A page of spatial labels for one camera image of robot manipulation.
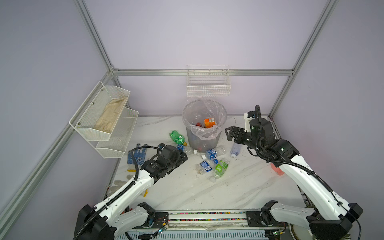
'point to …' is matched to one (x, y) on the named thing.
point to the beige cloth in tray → (110, 114)
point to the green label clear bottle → (221, 167)
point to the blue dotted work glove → (139, 155)
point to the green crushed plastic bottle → (177, 137)
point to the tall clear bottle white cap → (235, 150)
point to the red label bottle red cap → (199, 124)
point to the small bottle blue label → (187, 149)
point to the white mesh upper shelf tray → (95, 118)
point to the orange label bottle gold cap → (208, 123)
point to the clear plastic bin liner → (196, 111)
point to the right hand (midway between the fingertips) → (231, 130)
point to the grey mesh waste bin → (202, 145)
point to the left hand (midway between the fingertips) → (180, 159)
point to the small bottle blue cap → (206, 166)
